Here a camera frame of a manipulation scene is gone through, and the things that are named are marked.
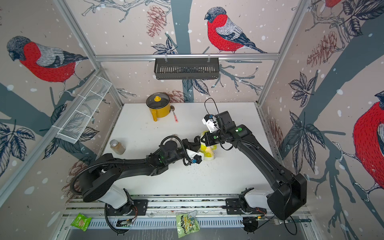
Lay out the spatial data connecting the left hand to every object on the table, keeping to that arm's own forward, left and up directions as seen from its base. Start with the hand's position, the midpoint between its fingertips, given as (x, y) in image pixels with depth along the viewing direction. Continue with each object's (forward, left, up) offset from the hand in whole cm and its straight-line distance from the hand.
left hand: (202, 138), depth 76 cm
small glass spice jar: (+2, +51, -13) cm, 53 cm away
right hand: (0, 0, +1) cm, 1 cm away
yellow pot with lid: (+37, +32, -13) cm, 50 cm away
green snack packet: (-35, +57, -19) cm, 70 cm away
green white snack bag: (-35, +8, -19) cm, 40 cm away
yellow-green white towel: (-6, -3, -3) cm, 7 cm away
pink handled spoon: (+40, +23, -20) cm, 50 cm away
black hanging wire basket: (+54, +10, +8) cm, 55 cm away
